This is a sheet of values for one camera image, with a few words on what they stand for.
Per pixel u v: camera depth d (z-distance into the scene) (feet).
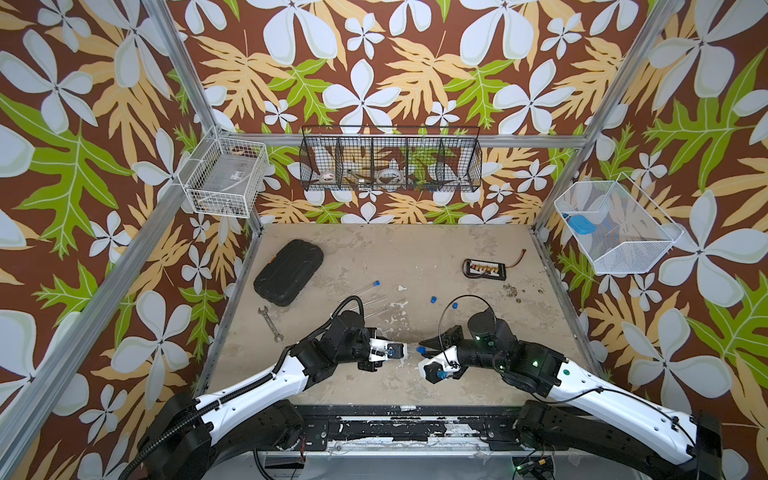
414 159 3.17
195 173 2.57
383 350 2.09
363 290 3.37
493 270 3.43
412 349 2.33
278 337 2.98
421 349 2.27
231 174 2.83
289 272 3.25
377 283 3.41
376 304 3.23
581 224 2.83
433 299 3.24
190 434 1.31
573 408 1.62
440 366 1.88
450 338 2.02
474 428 2.47
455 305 3.23
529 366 1.69
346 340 1.97
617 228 2.69
